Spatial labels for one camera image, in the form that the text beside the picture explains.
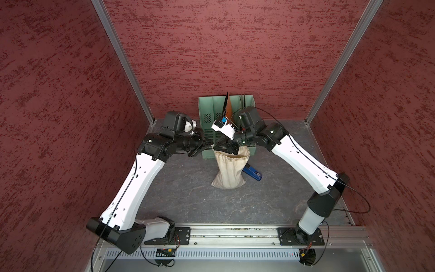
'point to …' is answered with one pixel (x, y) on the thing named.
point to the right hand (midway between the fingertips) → (217, 148)
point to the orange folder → (227, 111)
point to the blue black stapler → (252, 171)
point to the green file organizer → (210, 109)
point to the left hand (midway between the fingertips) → (212, 146)
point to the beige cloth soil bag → (230, 174)
